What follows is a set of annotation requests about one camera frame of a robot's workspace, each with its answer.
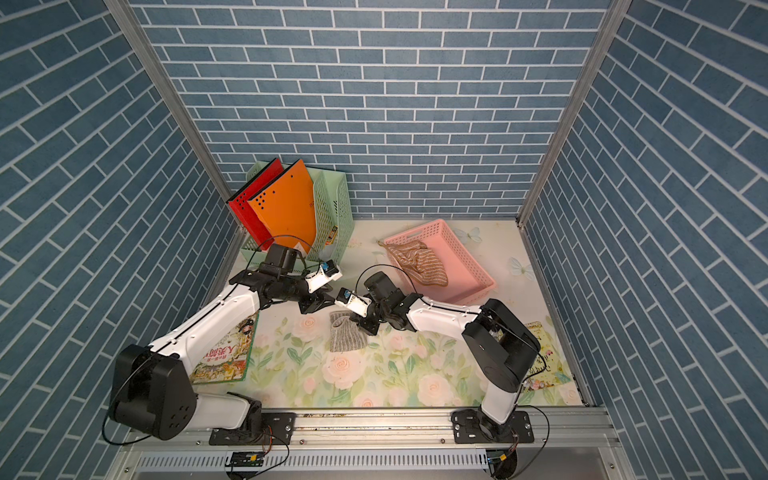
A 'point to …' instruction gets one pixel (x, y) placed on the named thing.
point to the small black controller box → (245, 459)
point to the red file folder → (241, 208)
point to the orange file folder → (286, 206)
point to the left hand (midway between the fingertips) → (336, 292)
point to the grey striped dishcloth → (345, 333)
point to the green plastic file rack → (334, 223)
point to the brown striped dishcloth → (413, 256)
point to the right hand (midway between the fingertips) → (355, 315)
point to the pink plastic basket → (469, 278)
